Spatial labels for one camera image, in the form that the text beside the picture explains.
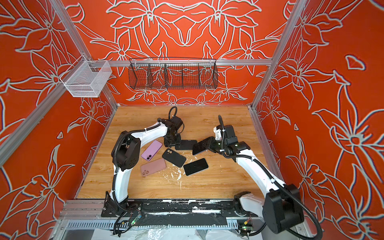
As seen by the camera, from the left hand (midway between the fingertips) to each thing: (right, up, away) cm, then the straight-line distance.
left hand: (177, 143), depth 95 cm
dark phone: (+16, -2, +4) cm, 17 cm away
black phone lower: (+12, -13, -5) cm, 18 cm away
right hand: (+14, +3, -16) cm, 21 cm away
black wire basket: (-12, +48, +5) cm, 50 cm away
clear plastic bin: (-57, +42, -3) cm, 71 cm away
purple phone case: (-16, -4, -3) cm, 16 cm away
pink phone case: (-14, -13, -8) cm, 20 cm away
